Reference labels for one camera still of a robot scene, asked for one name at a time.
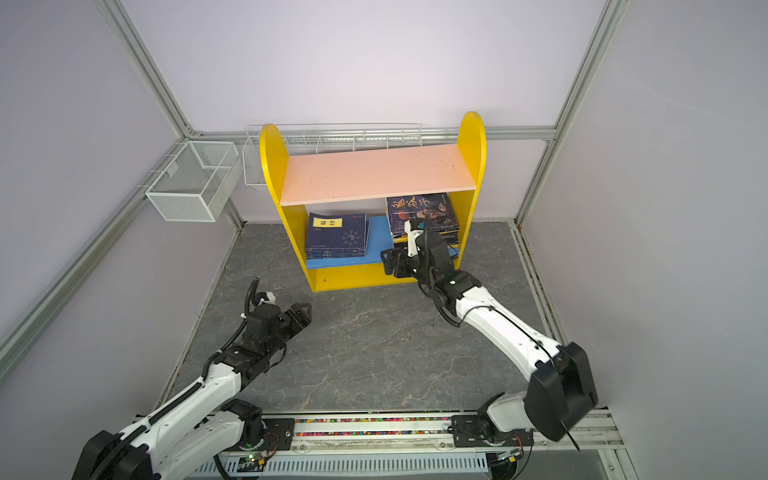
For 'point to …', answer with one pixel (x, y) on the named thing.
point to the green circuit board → (250, 463)
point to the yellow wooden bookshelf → (377, 217)
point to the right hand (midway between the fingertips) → (393, 254)
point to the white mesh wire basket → (196, 185)
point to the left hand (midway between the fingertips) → (305, 314)
